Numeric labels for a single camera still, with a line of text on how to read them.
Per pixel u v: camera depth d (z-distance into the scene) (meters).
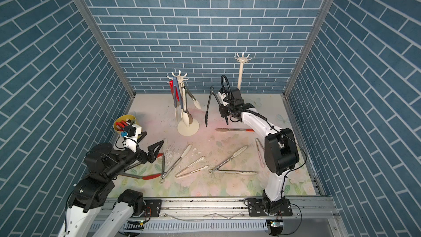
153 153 0.58
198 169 0.85
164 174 0.83
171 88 0.70
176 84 0.69
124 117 0.90
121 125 0.88
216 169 0.84
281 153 0.49
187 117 0.80
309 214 0.73
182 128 1.02
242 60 0.82
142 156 0.56
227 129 1.01
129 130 0.52
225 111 0.83
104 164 0.46
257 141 0.96
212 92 0.94
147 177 0.82
